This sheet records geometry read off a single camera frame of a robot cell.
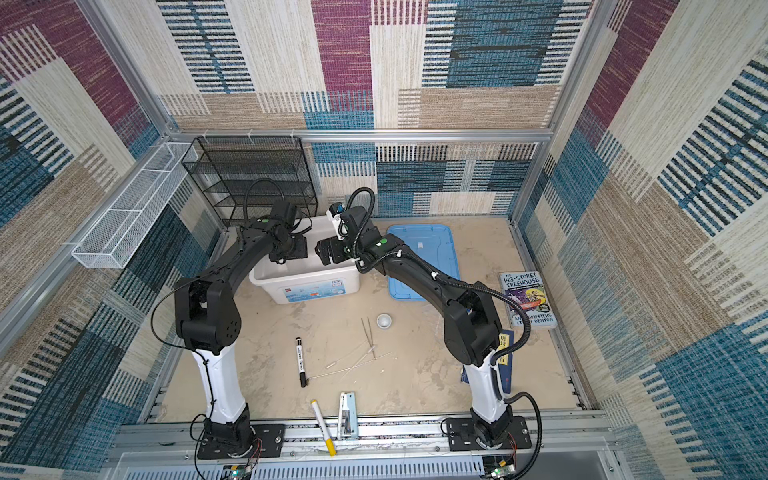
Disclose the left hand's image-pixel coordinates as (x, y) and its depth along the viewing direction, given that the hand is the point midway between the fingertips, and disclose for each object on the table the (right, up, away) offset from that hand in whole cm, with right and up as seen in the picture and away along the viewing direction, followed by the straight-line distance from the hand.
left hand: (295, 246), depth 96 cm
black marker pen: (+5, -33, -12) cm, 36 cm away
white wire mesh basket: (-35, +2, -25) cm, 43 cm away
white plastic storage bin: (+6, -10, -10) cm, 15 cm away
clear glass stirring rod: (+13, -35, -11) cm, 39 cm away
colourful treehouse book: (+75, -13, +3) cm, 76 cm away
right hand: (+13, 0, -11) cm, 17 cm away
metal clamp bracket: (+19, -42, -21) cm, 51 cm away
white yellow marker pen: (+13, -45, -22) cm, 51 cm away
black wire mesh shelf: (-22, +25, +12) cm, 36 cm away
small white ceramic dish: (+28, -23, -4) cm, 36 cm away
